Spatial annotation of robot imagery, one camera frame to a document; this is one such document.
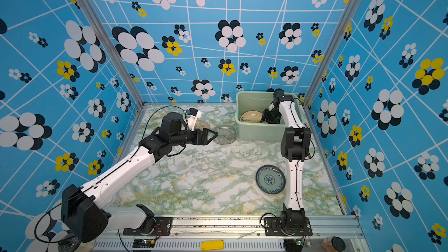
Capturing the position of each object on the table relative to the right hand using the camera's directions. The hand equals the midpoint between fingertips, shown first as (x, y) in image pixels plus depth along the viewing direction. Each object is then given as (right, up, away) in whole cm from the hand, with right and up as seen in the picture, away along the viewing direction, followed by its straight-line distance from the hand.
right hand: (267, 121), depth 103 cm
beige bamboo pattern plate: (-9, +3, +2) cm, 10 cm away
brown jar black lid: (+15, -44, -41) cm, 62 cm away
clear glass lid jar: (-78, -43, -42) cm, 99 cm away
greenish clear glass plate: (-24, -8, -3) cm, 26 cm away
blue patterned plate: (-2, -29, -17) cm, 33 cm away
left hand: (-29, -4, -29) cm, 42 cm away
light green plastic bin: (-4, +12, +4) cm, 14 cm away
